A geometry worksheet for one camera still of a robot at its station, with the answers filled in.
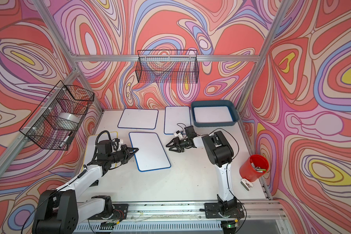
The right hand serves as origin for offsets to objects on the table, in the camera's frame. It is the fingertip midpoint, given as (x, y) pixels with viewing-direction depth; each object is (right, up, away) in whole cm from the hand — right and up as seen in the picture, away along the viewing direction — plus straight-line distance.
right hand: (168, 150), depth 95 cm
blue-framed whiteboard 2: (+5, +22, +20) cm, 30 cm away
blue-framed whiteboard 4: (-9, 0, -13) cm, 16 cm away
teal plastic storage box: (+37, +35, +24) cm, 56 cm away
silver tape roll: (-48, +19, -26) cm, 58 cm away
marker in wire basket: (-51, +10, -23) cm, 56 cm away
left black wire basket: (-60, +33, -7) cm, 69 cm away
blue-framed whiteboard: (-26, +22, +21) cm, 40 cm away
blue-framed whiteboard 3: (+42, +26, +22) cm, 54 cm away
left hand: (-17, +2, -12) cm, 20 cm away
